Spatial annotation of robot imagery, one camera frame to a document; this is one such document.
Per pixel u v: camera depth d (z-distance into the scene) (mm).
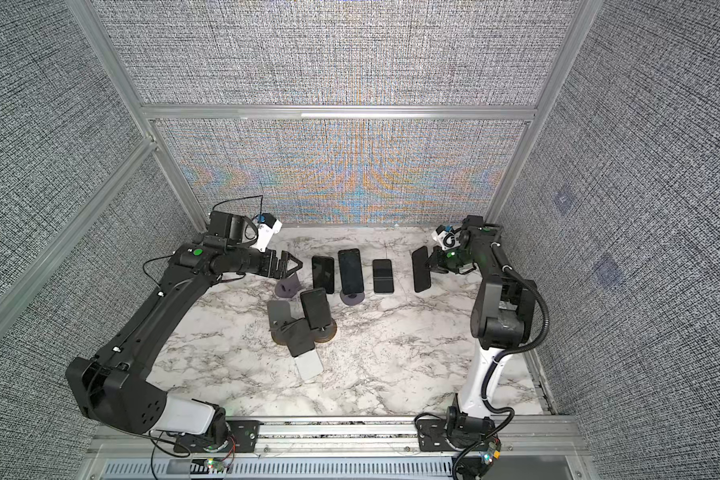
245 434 736
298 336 960
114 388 391
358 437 747
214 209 586
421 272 977
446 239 867
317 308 813
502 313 540
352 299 975
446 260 834
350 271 935
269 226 685
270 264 662
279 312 839
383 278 1038
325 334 908
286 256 675
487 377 576
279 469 701
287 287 957
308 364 853
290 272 699
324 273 1102
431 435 731
